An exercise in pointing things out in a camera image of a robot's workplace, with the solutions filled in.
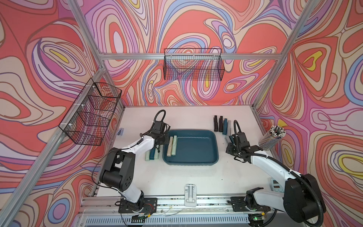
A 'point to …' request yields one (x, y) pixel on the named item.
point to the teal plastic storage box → (194, 147)
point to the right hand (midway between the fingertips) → (231, 152)
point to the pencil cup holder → (272, 138)
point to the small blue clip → (120, 131)
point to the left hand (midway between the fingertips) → (168, 139)
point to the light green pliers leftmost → (147, 155)
